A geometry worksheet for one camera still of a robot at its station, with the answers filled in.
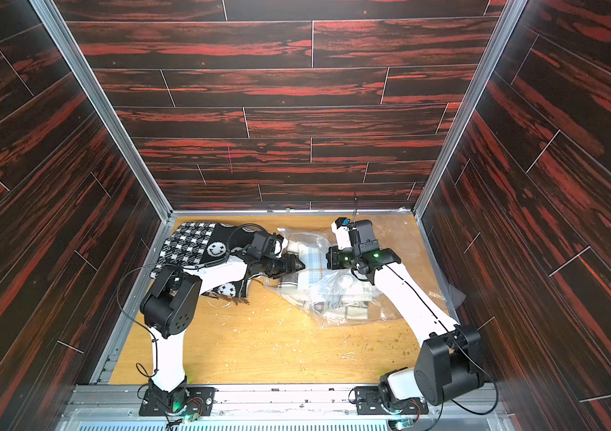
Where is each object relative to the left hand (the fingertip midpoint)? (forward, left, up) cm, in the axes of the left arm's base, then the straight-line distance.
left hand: (302, 269), depth 94 cm
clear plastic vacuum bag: (-13, -26, -5) cm, 29 cm away
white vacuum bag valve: (-7, -14, +3) cm, 16 cm away
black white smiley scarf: (+7, +39, +5) cm, 40 cm away
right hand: (-1, -10, +11) cm, 15 cm away
